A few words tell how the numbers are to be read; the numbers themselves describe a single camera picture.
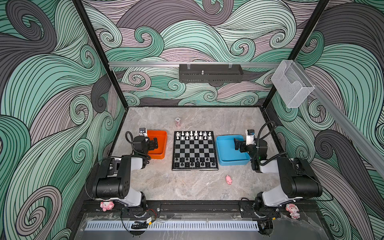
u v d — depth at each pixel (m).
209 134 1.00
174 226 0.70
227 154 0.95
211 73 0.95
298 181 0.45
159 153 0.89
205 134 1.01
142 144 0.71
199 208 0.74
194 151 0.93
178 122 1.04
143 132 0.81
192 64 0.93
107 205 0.72
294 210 0.71
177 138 0.99
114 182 0.45
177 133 1.00
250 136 0.80
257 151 0.70
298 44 0.84
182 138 0.99
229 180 0.81
